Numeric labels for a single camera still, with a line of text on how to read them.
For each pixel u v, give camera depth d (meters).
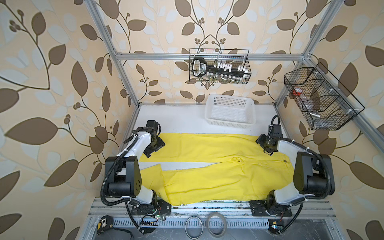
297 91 0.81
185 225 0.71
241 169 0.86
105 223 0.68
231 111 1.16
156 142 0.75
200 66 0.85
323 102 0.75
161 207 0.74
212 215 0.74
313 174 0.45
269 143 0.71
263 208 0.73
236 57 0.91
